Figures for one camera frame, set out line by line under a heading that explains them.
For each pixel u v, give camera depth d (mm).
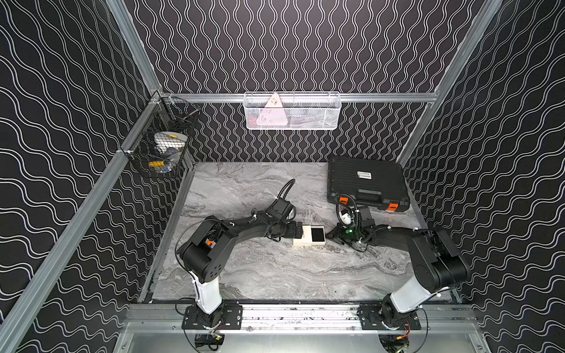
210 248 488
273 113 884
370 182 1059
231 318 754
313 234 916
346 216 900
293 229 837
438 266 461
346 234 826
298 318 758
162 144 816
